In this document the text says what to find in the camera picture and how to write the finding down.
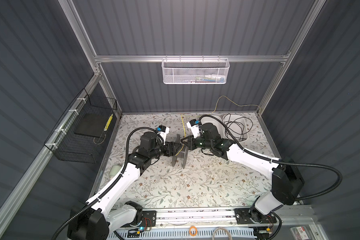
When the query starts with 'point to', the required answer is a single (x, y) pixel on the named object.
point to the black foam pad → (91, 124)
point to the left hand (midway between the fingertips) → (177, 144)
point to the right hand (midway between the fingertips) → (182, 141)
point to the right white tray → (237, 124)
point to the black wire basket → (78, 136)
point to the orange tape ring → (190, 231)
